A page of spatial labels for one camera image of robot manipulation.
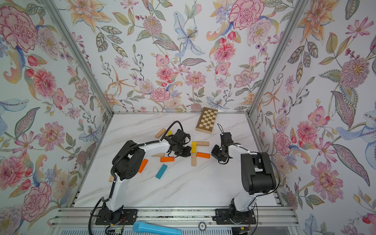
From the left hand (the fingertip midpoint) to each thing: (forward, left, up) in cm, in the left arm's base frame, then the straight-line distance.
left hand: (193, 154), depth 95 cm
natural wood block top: (+8, -7, 0) cm, 11 cm away
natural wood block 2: (-3, 0, -2) cm, 3 cm away
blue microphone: (-39, +25, +3) cm, 47 cm away
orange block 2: (-3, +16, 0) cm, 17 cm away
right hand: (+2, -13, -1) cm, 13 cm away
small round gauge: (-39, -3, -1) cm, 39 cm away
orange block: (-1, -6, -1) cm, 7 cm away
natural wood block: (+18, +23, -2) cm, 29 cm away
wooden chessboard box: (+29, -11, 0) cm, 31 cm away
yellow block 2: (+6, -1, -1) cm, 6 cm away
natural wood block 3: (-15, +49, -1) cm, 51 cm away
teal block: (-11, +20, -2) cm, 23 cm away
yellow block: (-2, +13, +26) cm, 29 cm away
